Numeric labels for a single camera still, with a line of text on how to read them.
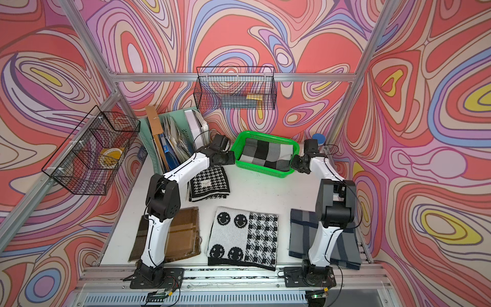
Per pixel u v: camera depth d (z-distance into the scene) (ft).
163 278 2.36
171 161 2.89
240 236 2.63
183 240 2.61
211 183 3.16
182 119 3.32
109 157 2.31
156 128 2.67
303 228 2.76
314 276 2.22
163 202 1.86
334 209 1.71
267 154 3.66
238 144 3.65
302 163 2.46
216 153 2.46
